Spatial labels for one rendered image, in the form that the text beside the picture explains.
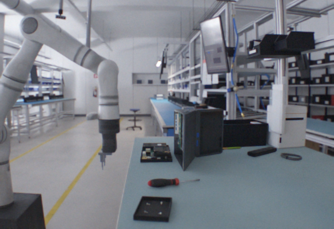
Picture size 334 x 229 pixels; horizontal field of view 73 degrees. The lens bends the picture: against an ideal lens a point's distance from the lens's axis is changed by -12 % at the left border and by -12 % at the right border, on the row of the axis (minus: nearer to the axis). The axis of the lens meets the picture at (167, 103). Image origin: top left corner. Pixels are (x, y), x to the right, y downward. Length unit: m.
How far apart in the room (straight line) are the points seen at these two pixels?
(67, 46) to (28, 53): 0.17
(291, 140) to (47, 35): 1.19
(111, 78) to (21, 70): 0.33
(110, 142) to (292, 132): 0.90
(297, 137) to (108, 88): 0.97
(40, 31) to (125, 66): 11.42
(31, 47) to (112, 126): 0.42
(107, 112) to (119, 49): 11.57
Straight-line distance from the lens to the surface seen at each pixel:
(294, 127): 1.37
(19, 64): 0.98
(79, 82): 12.62
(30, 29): 0.94
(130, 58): 12.31
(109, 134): 0.88
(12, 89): 0.97
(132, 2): 6.45
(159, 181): 0.77
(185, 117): 0.90
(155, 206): 0.66
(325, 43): 1.18
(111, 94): 0.87
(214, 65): 2.38
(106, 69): 0.85
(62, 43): 0.90
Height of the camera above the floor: 1.29
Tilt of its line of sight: 3 degrees down
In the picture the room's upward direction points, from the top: straight up
